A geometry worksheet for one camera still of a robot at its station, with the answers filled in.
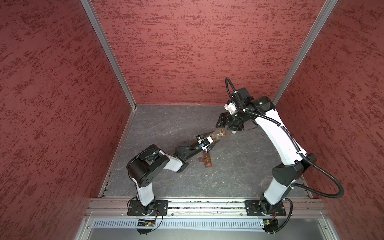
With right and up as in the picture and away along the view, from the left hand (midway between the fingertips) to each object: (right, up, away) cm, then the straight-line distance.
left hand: (215, 135), depth 80 cm
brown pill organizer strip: (-4, -16, +10) cm, 19 cm away
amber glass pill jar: (+2, +3, -9) cm, 9 cm away
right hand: (+2, +4, -8) cm, 9 cm away
